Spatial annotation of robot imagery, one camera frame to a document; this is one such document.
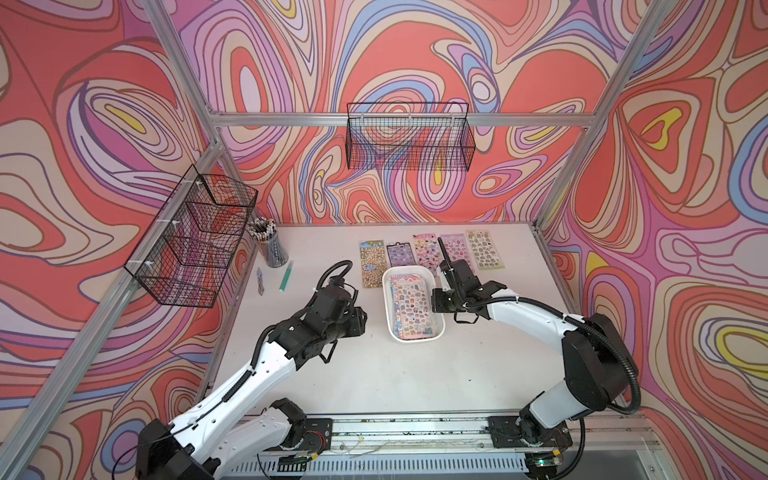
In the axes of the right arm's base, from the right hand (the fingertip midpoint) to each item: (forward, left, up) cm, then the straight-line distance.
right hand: (434, 309), depth 89 cm
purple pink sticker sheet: (+29, -13, -6) cm, 32 cm away
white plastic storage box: (-6, 0, +1) cm, 6 cm away
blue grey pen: (+13, +58, -5) cm, 59 cm away
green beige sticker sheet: (+28, -24, -6) cm, 37 cm away
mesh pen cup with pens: (+24, +54, +12) cm, 60 cm away
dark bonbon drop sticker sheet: (+27, +9, -6) cm, 29 cm away
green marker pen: (+18, +50, -5) cm, 53 cm away
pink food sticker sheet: (-3, +7, +1) cm, 8 cm away
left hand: (-8, +20, +10) cm, 23 cm away
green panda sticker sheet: (+23, +19, -5) cm, 30 cm away
